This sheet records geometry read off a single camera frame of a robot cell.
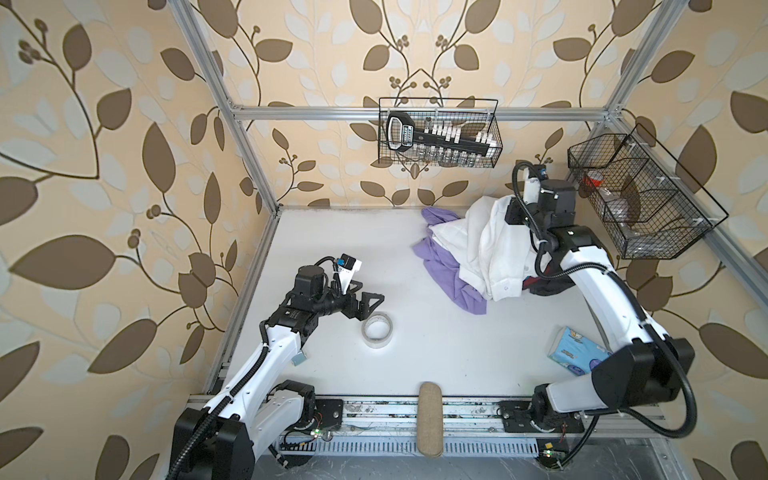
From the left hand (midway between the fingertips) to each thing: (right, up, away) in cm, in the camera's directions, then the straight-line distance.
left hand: (372, 290), depth 78 cm
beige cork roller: (+14, -30, -7) cm, 34 cm away
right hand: (+38, +24, -1) cm, 45 cm away
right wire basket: (+69, +21, -5) cm, 73 cm away
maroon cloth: (+48, 0, +14) cm, 49 cm away
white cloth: (+35, +9, +10) cm, 38 cm away
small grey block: (-21, -20, +5) cm, 29 cm away
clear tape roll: (+1, -14, +11) cm, 18 cm away
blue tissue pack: (+54, -17, +1) cm, 57 cm away
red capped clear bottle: (+64, +31, +9) cm, 71 cm away
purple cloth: (+22, +4, +22) cm, 32 cm away
